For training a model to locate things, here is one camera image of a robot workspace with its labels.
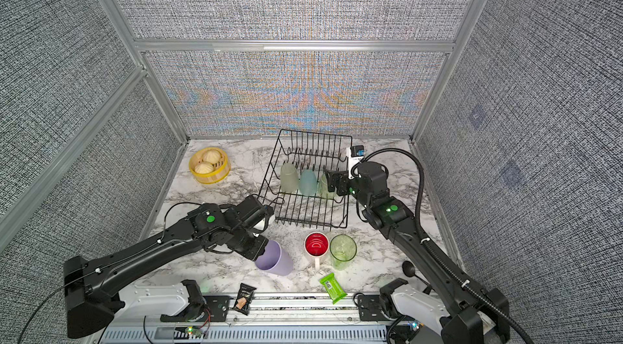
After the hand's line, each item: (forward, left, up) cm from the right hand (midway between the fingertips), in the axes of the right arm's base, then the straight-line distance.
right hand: (339, 167), depth 77 cm
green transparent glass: (-21, 0, -13) cm, 25 cm away
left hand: (-23, +23, -11) cm, 34 cm away
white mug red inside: (-15, +7, -25) cm, 30 cm away
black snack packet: (-32, +30, -23) cm, 50 cm away
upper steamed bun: (+21, +52, -17) cm, 59 cm away
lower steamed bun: (+15, +53, -17) cm, 58 cm away
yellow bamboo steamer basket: (+16, +48, -20) cm, 54 cm away
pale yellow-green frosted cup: (+10, +18, -18) cm, 28 cm away
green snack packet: (-29, +2, -25) cm, 38 cm away
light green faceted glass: (+6, +5, -23) cm, 24 cm away
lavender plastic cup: (-22, +20, -18) cm, 35 cm away
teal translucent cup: (+8, +11, -19) cm, 24 cm away
